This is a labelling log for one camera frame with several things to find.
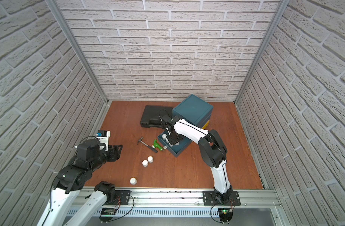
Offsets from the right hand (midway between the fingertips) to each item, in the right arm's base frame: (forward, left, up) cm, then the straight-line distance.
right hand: (178, 140), depth 91 cm
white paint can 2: (+4, +10, -1) cm, 11 cm away
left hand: (-10, +31, +18) cm, 37 cm away
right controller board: (-41, -22, -6) cm, 47 cm away
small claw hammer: (-1, +21, -3) cm, 21 cm away
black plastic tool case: (+22, +18, +2) cm, 28 cm away
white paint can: (-11, +18, -2) cm, 21 cm away
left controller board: (-37, +39, -5) cm, 54 cm away
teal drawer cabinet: (+11, -11, +17) cm, 23 cm away
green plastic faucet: (-1, +15, -3) cm, 15 cm away
